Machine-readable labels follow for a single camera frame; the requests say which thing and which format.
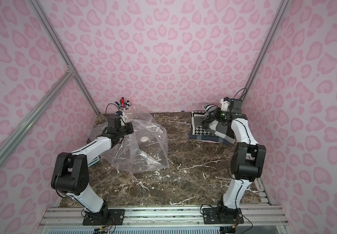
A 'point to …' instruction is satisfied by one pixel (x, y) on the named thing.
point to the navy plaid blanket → (207, 137)
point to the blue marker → (118, 104)
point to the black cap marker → (128, 103)
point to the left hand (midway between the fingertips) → (133, 122)
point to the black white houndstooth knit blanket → (197, 128)
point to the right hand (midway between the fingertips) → (209, 111)
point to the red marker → (122, 101)
